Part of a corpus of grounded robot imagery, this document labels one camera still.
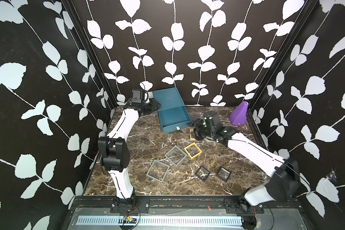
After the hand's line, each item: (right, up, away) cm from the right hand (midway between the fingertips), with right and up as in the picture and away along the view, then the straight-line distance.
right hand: (185, 124), depth 78 cm
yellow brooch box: (+6, -19, +17) cm, 26 cm away
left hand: (-16, +13, +11) cm, 23 cm away
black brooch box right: (+23, -31, +8) cm, 39 cm away
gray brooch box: (-6, -22, +15) cm, 27 cm away
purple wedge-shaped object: (+40, +6, +24) cm, 47 cm away
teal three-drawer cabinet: (-8, +7, +18) cm, 21 cm away
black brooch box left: (+11, -31, +8) cm, 33 cm away
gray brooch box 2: (-17, -29, +8) cm, 35 cm away
